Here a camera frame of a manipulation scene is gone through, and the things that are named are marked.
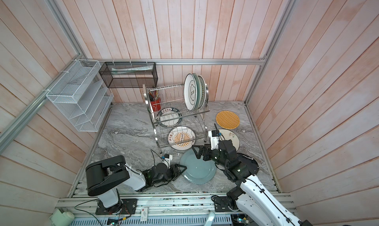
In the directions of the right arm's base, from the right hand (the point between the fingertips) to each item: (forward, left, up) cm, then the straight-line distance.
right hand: (198, 145), depth 75 cm
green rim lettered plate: (+29, +20, -12) cm, 37 cm away
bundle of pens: (+62, +39, -21) cm, 76 cm away
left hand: (-9, +7, -16) cm, 20 cm away
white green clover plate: (+25, +4, +15) cm, 30 cm away
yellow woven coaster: (+32, -24, -19) cm, 44 cm away
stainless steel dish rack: (+26, +15, +11) cm, 32 cm away
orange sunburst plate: (+15, +10, -18) cm, 26 cm away
